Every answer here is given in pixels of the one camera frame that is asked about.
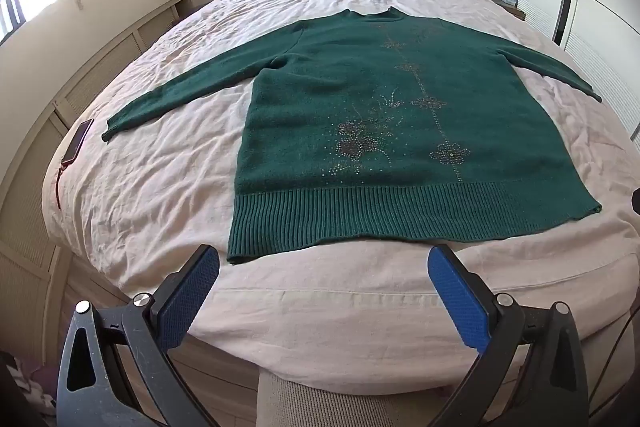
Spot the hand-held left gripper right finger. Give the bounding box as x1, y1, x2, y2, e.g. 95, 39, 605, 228
427, 243, 588, 427

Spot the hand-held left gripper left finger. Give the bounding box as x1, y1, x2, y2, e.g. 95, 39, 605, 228
54, 244, 221, 427

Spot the green beaded sweater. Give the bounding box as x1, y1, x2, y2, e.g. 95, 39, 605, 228
101, 6, 603, 265

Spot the bed with white duvet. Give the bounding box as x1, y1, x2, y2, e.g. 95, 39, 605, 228
42, 0, 640, 395

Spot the beige upholstered bench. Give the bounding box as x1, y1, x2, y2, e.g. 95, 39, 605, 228
257, 372, 451, 427

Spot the beige slatted low cabinet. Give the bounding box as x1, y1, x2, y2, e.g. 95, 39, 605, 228
0, 0, 193, 358

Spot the smartphone with red case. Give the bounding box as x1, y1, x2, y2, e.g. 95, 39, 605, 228
60, 118, 95, 165

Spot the patterned cloth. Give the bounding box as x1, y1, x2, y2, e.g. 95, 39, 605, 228
0, 352, 56, 427

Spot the wooden nightstand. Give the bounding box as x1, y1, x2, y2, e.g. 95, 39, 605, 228
487, 0, 527, 22

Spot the black cable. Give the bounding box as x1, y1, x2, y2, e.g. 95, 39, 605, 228
602, 307, 640, 427

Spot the red phone strap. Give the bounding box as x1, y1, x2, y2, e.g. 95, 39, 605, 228
56, 162, 68, 210

